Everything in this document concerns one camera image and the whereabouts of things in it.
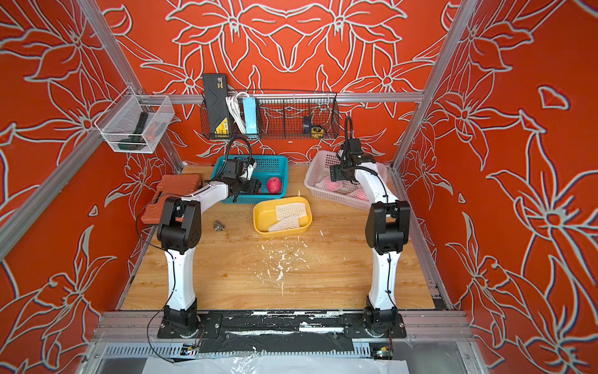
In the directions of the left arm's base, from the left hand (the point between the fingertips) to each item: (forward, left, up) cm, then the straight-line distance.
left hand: (253, 179), depth 105 cm
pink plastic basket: (+5, -30, -4) cm, 31 cm away
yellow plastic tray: (-15, -7, -6) cm, 18 cm away
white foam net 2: (-23, -17, -1) cm, 28 cm away
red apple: (-2, -10, -1) cm, 10 cm away
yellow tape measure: (+9, -28, +21) cm, 36 cm away
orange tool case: (-4, +39, -3) cm, 39 cm away
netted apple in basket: (-1, -34, 0) cm, 34 cm away
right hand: (0, -38, +8) cm, 39 cm away
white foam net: (-15, -17, -3) cm, 23 cm away
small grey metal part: (-23, +12, -5) cm, 26 cm away
